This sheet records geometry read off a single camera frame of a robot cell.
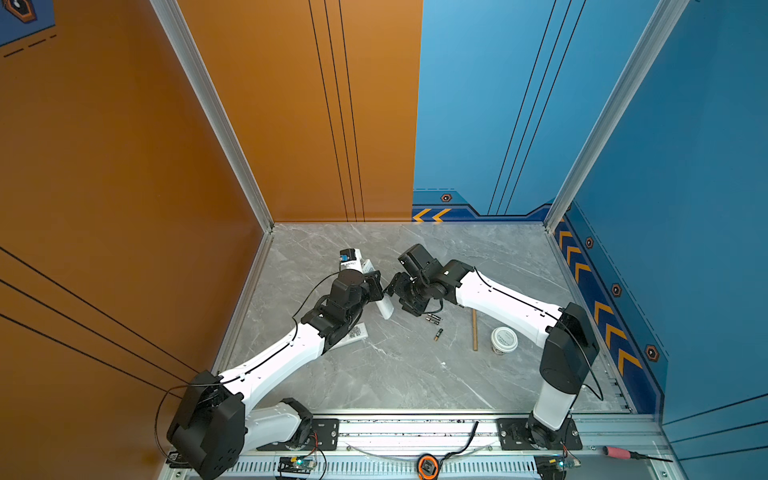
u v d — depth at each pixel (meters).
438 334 0.89
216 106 0.86
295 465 0.71
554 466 0.70
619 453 0.69
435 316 0.94
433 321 0.94
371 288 0.71
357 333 0.89
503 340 0.83
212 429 0.40
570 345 0.44
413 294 0.69
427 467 0.67
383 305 0.81
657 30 0.72
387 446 0.73
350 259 0.70
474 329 0.91
